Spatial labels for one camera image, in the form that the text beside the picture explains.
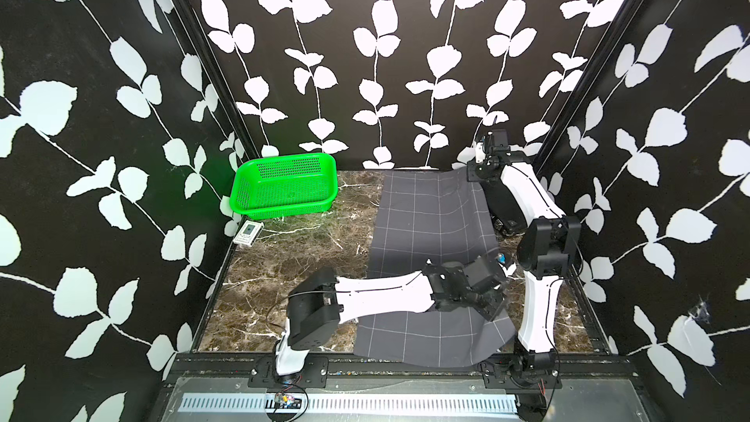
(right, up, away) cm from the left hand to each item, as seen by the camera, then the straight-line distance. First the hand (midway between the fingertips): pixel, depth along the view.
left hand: (508, 301), depth 69 cm
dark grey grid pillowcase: (-12, +17, +37) cm, 43 cm away
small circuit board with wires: (-54, -26, +2) cm, 60 cm away
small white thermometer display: (-77, +13, +30) cm, 83 cm away
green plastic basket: (-70, +30, +46) cm, 89 cm away
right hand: (0, +36, +29) cm, 46 cm away
